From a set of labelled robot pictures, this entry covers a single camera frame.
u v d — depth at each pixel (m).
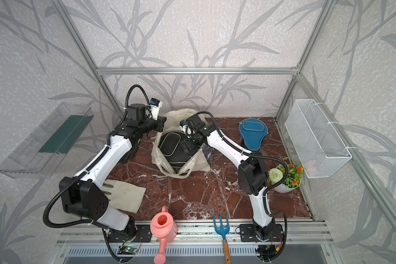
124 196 0.84
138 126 0.63
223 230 0.75
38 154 0.64
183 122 0.79
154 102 0.70
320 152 0.62
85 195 0.42
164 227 0.65
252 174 0.51
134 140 0.59
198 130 0.67
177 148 0.86
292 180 0.76
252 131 1.09
